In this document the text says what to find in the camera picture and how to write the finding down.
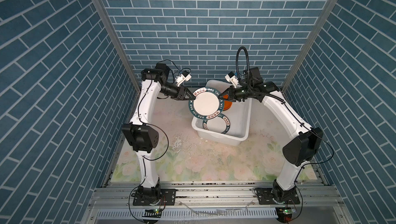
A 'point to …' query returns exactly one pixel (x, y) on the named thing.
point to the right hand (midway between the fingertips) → (218, 95)
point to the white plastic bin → (239, 115)
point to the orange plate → (227, 104)
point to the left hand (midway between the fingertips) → (192, 97)
